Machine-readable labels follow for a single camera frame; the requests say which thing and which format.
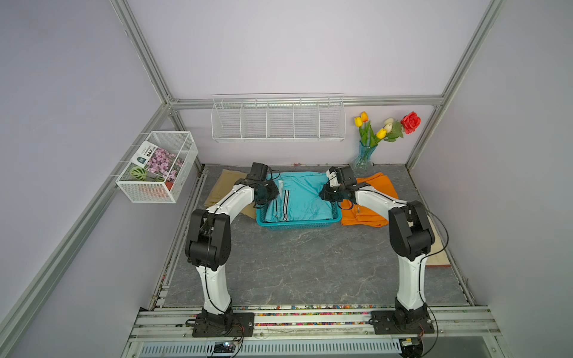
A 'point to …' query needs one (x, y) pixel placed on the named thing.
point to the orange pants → (353, 214)
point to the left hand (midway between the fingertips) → (278, 193)
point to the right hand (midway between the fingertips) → (319, 191)
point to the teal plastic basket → (298, 224)
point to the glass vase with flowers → (362, 164)
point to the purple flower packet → (151, 162)
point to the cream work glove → (437, 258)
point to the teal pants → (299, 198)
